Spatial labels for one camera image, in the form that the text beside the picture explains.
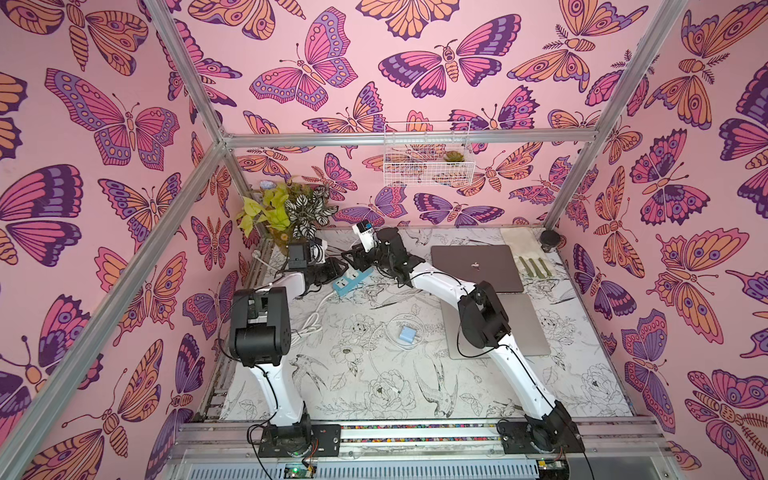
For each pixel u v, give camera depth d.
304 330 0.92
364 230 0.87
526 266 1.07
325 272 0.88
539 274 1.06
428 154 0.97
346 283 1.01
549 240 1.14
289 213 0.92
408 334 0.90
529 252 1.13
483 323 0.64
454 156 0.92
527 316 0.97
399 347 0.88
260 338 0.52
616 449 0.74
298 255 0.81
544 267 1.06
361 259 0.88
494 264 1.10
